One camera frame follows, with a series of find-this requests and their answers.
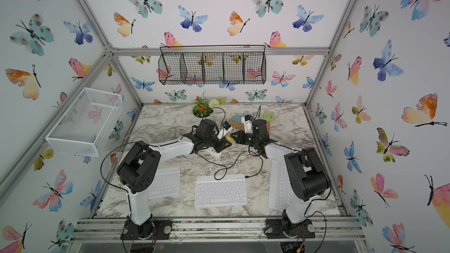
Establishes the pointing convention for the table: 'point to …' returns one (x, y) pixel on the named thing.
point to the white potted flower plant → (201, 106)
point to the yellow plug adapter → (229, 139)
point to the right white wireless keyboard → (280, 191)
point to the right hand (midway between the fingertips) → (232, 133)
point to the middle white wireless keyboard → (220, 190)
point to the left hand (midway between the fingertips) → (231, 140)
